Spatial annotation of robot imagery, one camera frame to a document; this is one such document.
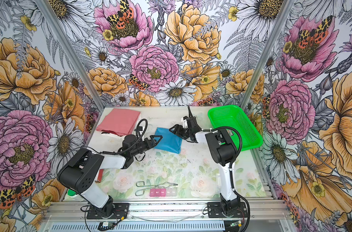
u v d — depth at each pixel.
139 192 0.80
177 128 0.94
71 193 0.71
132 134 1.05
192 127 0.85
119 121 1.08
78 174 0.47
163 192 0.78
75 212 0.76
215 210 0.74
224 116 1.14
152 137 0.81
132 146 0.69
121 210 0.74
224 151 0.57
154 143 0.80
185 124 0.97
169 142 0.98
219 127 0.61
